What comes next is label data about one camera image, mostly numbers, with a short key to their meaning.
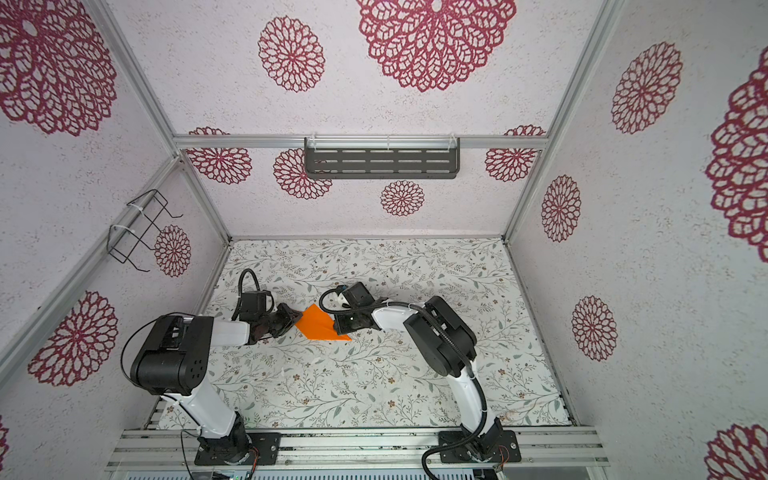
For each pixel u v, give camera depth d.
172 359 0.48
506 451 0.73
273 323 0.85
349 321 0.85
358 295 0.79
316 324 0.96
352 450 0.75
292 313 0.89
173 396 0.51
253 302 0.79
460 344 0.54
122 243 0.73
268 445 0.74
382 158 0.92
